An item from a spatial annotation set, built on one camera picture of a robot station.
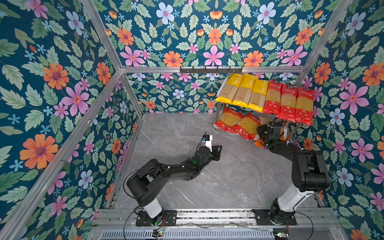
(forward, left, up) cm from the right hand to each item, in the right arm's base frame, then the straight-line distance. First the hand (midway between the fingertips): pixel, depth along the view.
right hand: (258, 124), depth 96 cm
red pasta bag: (+6, +18, -2) cm, 20 cm away
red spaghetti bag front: (-7, +1, +23) cm, 25 cm away
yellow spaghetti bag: (+4, +22, +23) cm, 33 cm away
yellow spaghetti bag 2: (0, +15, +23) cm, 27 cm away
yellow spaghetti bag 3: (0, +6, +23) cm, 24 cm away
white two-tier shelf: (+3, -21, -5) cm, 21 cm away
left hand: (-17, +24, +4) cm, 30 cm away
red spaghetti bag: (-7, -15, +23) cm, 28 cm away
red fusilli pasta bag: (+1, +6, -3) cm, 7 cm away
